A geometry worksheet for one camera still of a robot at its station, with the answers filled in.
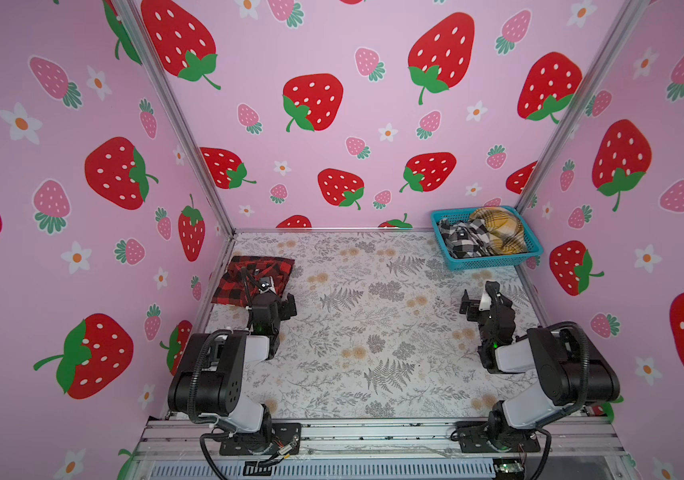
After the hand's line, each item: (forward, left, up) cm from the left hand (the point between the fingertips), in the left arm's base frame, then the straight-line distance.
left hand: (274, 295), depth 95 cm
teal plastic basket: (+20, -90, +3) cm, 92 cm away
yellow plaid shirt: (+26, -81, +5) cm, 85 cm away
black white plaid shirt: (+22, -67, +4) cm, 71 cm away
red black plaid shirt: (+7, +14, -2) cm, 15 cm away
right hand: (0, -66, +4) cm, 66 cm away
